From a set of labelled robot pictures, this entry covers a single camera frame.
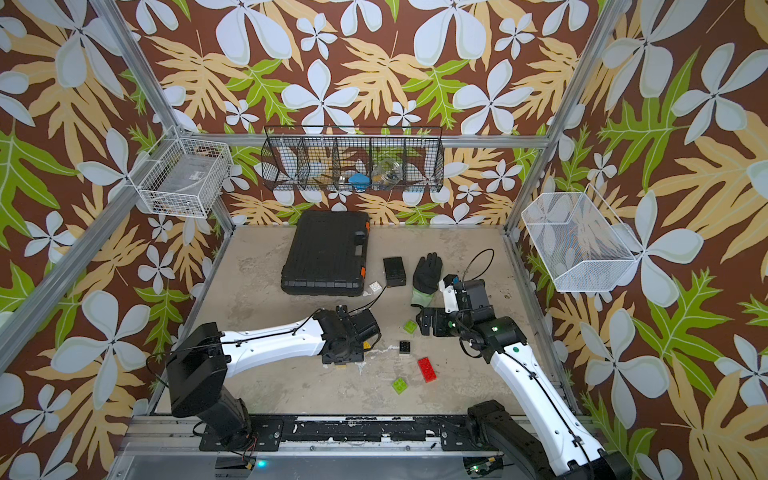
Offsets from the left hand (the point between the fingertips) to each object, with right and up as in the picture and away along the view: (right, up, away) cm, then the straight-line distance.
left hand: (356, 353), depth 83 cm
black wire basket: (-2, +60, +15) cm, 62 cm away
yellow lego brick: (+4, +7, -16) cm, 18 cm away
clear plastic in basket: (+9, +54, +12) cm, 56 cm away
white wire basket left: (-51, +51, +2) cm, 72 cm away
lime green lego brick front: (+12, -8, -3) cm, 15 cm away
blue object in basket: (0, +52, +12) cm, 53 cm away
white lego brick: (+5, +17, +18) cm, 25 cm away
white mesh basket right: (+61, +31, -5) cm, 69 cm away
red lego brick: (+20, -5, 0) cm, 21 cm away
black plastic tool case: (-12, +28, +18) cm, 35 cm away
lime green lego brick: (+16, +5, +9) cm, 19 cm away
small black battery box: (+12, +22, +24) cm, 35 cm away
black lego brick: (+14, +1, +3) cm, 14 cm away
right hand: (+20, +12, -5) cm, 24 cm away
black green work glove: (+23, +20, +19) cm, 35 cm away
